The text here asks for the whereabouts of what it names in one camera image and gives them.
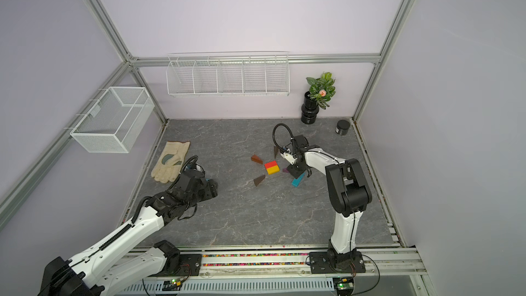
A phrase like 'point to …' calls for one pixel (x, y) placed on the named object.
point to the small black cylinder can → (342, 127)
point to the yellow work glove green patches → (168, 166)
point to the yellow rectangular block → (273, 170)
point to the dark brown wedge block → (257, 181)
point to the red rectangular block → (270, 164)
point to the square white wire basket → (117, 118)
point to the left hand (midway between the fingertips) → (211, 187)
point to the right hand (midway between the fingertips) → (297, 166)
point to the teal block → (296, 182)
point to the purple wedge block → (285, 170)
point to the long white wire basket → (221, 74)
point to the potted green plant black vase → (320, 91)
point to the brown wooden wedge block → (276, 151)
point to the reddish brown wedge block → (256, 159)
